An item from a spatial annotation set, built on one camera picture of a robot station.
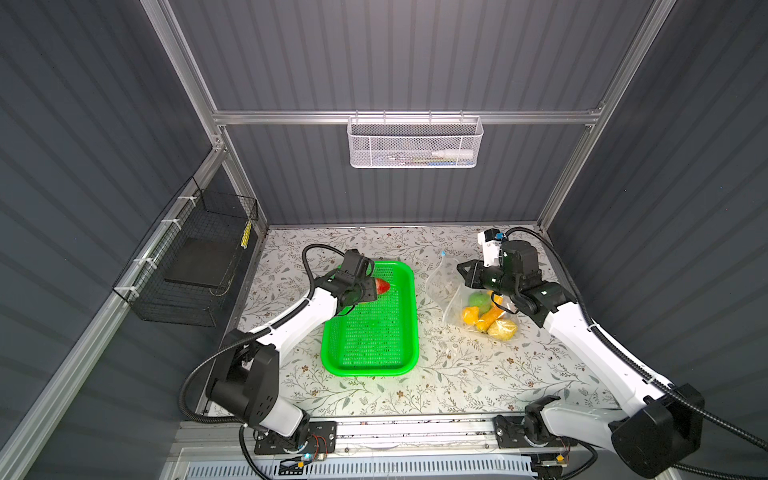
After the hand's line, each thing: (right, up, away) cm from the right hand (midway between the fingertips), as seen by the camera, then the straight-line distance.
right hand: (461, 268), depth 77 cm
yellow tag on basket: (-59, +9, +6) cm, 60 cm away
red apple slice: (-21, -7, +20) cm, 30 cm away
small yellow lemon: (+5, -15, +11) cm, 19 cm away
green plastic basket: (-23, -22, +14) cm, 35 cm away
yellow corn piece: (+14, -18, +9) cm, 25 cm away
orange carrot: (+10, -16, +11) cm, 21 cm away
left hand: (-25, -6, +11) cm, 28 cm away
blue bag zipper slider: (+1, +4, +34) cm, 35 cm away
